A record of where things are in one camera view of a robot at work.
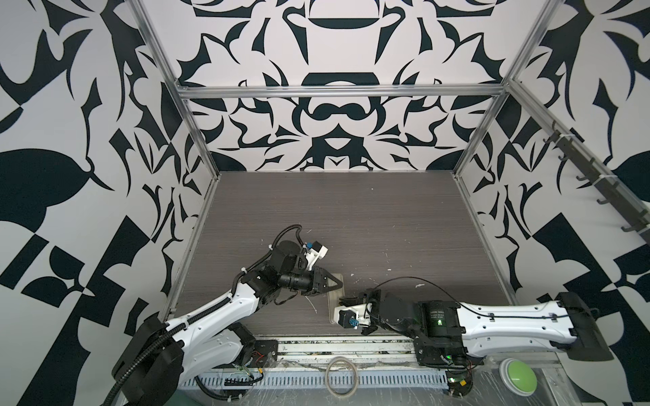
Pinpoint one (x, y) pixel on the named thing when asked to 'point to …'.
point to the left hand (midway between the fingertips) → (343, 283)
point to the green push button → (518, 377)
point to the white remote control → (335, 296)
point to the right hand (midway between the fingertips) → (343, 298)
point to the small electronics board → (459, 381)
